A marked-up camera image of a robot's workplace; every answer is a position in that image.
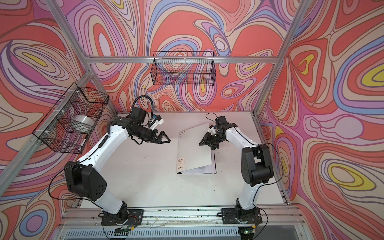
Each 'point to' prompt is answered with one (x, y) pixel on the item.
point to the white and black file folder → (194, 155)
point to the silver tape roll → (84, 119)
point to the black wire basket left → (69, 124)
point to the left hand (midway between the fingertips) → (165, 139)
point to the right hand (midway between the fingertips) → (203, 147)
